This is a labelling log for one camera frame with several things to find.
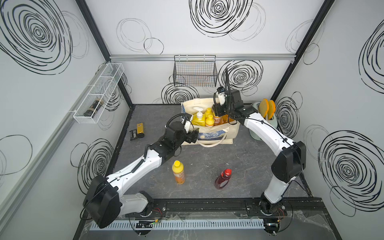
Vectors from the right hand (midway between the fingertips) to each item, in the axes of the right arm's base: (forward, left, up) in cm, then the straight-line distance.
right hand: (219, 104), depth 84 cm
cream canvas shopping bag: (-12, +2, -15) cm, 19 cm away
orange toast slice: (+2, -32, -5) cm, 32 cm away
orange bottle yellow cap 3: (-3, +1, -11) cm, 12 cm away
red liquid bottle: (-38, 0, -13) cm, 40 cm away
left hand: (-13, +16, -3) cm, 21 cm away
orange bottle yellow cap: (-2, +6, -5) cm, 8 cm away
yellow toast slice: (+4, -28, -7) cm, 29 cm away
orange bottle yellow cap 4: (-36, +21, -7) cm, 42 cm away
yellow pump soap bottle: (-7, +12, -5) cm, 15 cm away
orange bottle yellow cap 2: (-7, +5, -6) cm, 11 cm away
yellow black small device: (-6, +52, -22) cm, 57 cm away
